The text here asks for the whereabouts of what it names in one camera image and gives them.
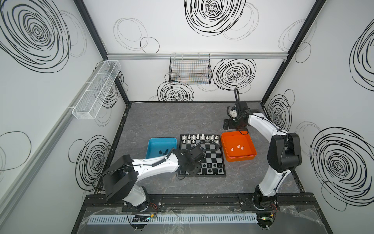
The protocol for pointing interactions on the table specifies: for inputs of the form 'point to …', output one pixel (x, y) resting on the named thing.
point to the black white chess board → (211, 146)
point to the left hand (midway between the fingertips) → (197, 168)
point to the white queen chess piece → (202, 136)
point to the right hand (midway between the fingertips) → (229, 126)
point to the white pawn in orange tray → (238, 146)
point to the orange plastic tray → (232, 139)
